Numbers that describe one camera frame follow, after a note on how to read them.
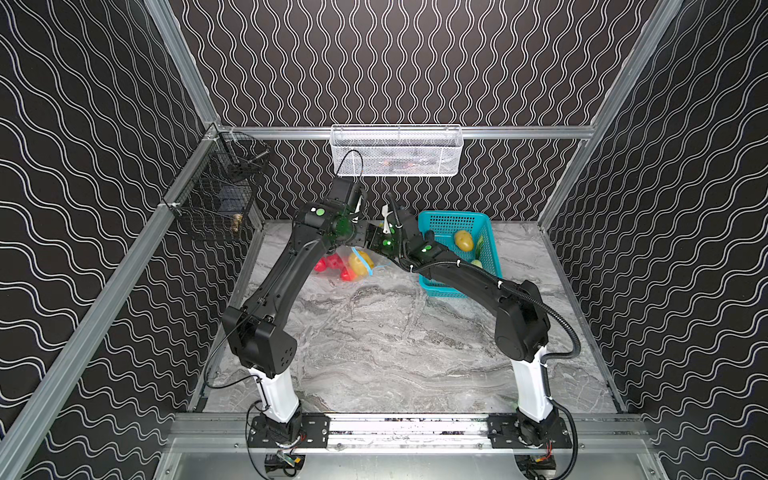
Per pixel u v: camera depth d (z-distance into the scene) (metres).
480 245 1.06
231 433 0.76
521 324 0.52
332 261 0.99
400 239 0.68
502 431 0.73
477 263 1.03
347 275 0.90
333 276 0.94
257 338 0.45
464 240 1.10
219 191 0.92
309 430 0.74
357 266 0.90
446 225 1.13
